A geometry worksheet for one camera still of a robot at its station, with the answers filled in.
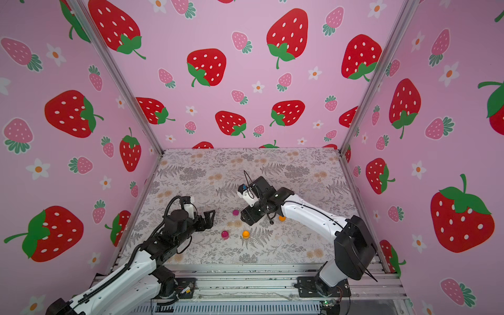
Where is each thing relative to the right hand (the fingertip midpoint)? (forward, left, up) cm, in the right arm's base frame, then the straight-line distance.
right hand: (250, 211), depth 82 cm
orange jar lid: (-12, -12, +19) cm, 26 cm away
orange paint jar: (-6, +2, -12) cm, 13 cm away
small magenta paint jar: (-7, +11, -11) cm, 17 cm away
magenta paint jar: (+5, +8, -11) cm, 15 cm away
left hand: (-1, +18, -1) cm, 18 cm away
